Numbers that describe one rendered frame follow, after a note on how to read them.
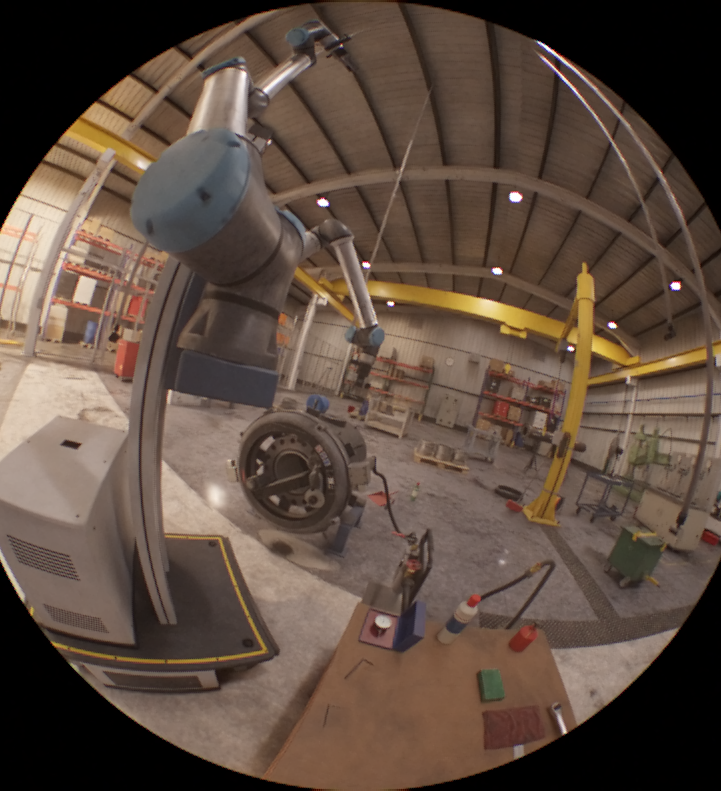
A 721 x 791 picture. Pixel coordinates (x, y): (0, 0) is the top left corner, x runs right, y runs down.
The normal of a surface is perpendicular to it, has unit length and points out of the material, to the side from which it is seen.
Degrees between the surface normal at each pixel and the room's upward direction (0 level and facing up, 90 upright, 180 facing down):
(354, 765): 0
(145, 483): 90
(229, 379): 90
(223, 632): 0
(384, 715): 0
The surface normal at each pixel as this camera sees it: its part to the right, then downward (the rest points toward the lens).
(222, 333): 0.39, -0.21
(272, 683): 0.26, -0.96
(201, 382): 0.60, 0.20
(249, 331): 0.73, -0.12
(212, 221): 0.61, 0.79
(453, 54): -0.15, 0.99
